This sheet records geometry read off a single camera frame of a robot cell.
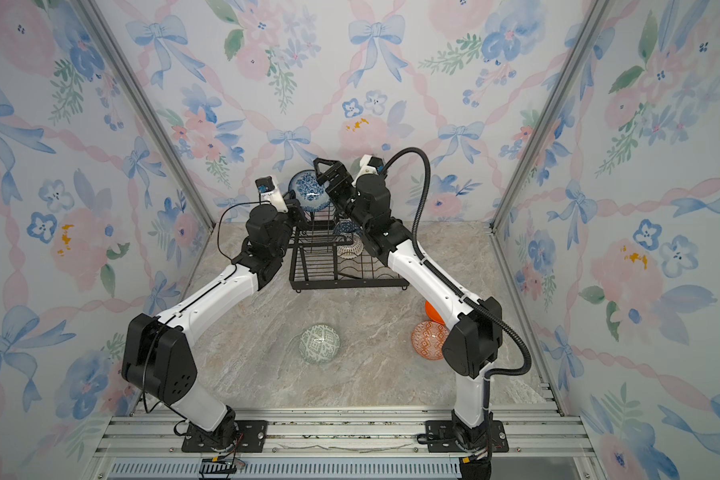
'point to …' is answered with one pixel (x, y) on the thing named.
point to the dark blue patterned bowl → (349, 227)
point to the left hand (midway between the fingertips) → (294, 188)
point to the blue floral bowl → (309, 192)
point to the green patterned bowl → (319, 344)
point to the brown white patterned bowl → (352, 250)
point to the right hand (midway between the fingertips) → (317, 168)
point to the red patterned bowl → (429, 338)
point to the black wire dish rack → (327, 253)
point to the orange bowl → (432, 314)
